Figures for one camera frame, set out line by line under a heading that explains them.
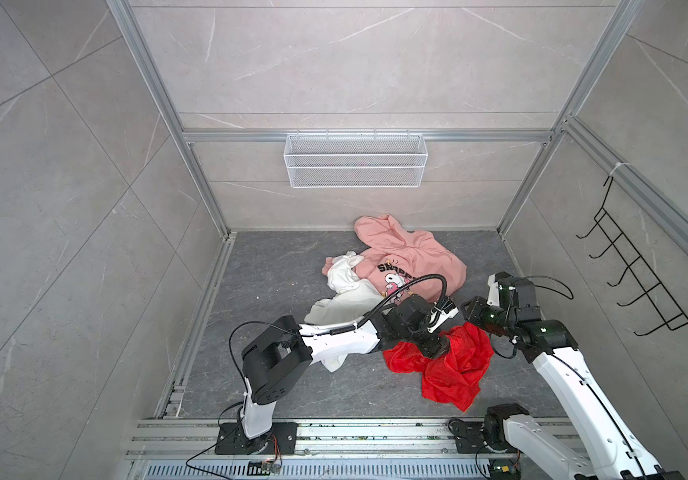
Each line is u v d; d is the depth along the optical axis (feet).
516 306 1.84
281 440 2.40
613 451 1.28
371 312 1.97
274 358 1.61
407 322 2.09
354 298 2.97
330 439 2.45
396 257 3.51
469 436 2.40
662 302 2.07
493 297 2.20
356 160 3.30
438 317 2.22
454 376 2.37
